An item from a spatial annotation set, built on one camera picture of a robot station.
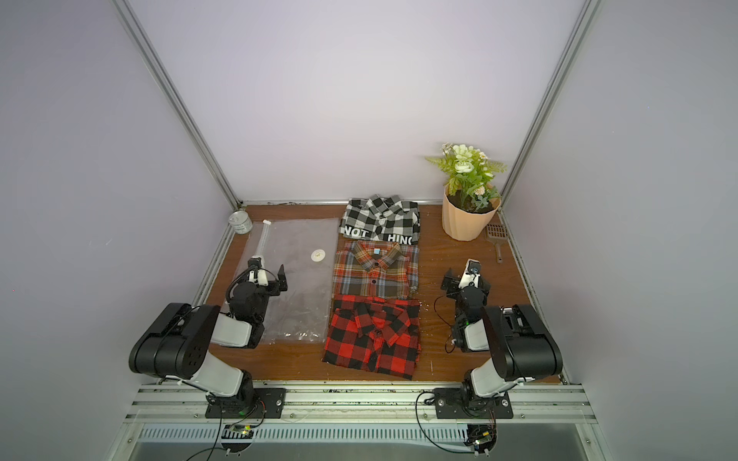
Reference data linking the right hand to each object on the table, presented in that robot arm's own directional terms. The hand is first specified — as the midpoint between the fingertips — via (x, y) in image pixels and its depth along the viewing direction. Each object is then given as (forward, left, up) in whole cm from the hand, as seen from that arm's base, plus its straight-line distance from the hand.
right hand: (471, 265), depth 88 cm
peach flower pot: (+16, 0, +6) cm, 18 cm away
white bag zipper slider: (+25, +76, -8) cm, 81 cm away
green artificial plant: (+24, 0, +18) cm, 30 cm away
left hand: (-1, +65, 0) cm, 65 cm away
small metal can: (+22, +85, -5) cm, 88 cm away
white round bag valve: (+9, +52, -9) cm, 54 cm away
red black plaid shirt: (-20, +28, -6) cm, 35 cm away
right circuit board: (-43, +2, -12) cm, 45 cm away
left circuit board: (-44, +65, -11) cm, 79 cm away
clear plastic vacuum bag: (+11, +56, -8) cm, 58 cm away
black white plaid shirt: (+27, +26, -9) cm, 39 cm away
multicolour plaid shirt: (+2, +31, -7) cm, 31 cm away
